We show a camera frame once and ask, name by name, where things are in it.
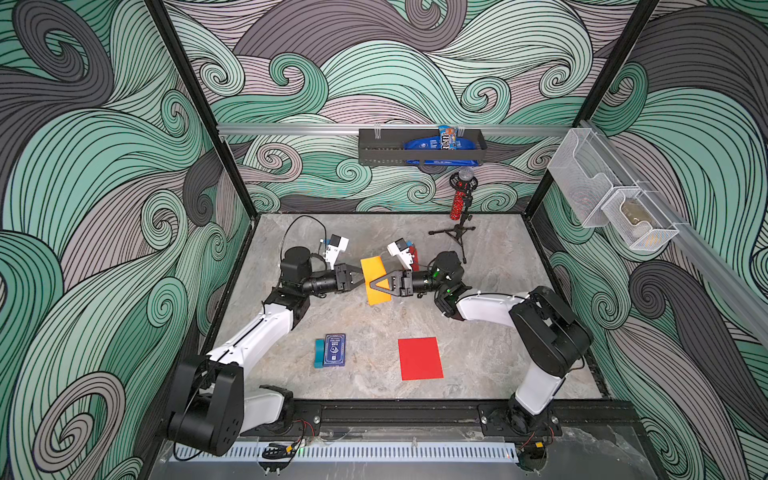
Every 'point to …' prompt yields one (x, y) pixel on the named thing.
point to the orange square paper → (373, 269)
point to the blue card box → (335, 350)
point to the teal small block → (319, 362)
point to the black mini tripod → (458, 231)
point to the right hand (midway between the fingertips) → (371, 285)
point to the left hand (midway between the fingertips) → (372, 274)
